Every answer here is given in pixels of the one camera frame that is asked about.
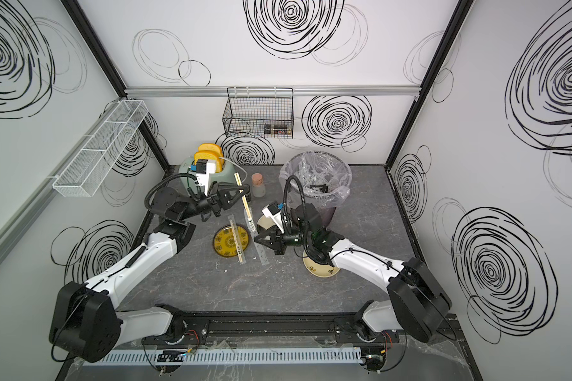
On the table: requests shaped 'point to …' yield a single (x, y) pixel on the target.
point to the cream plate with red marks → (319, 270)
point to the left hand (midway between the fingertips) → (247, 192)
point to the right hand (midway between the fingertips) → (256, 241)
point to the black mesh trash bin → (325, 177)
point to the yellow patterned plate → (223, 242)
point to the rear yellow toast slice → (210, 147)
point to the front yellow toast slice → (209, 155)
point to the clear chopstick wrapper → (260, 252)
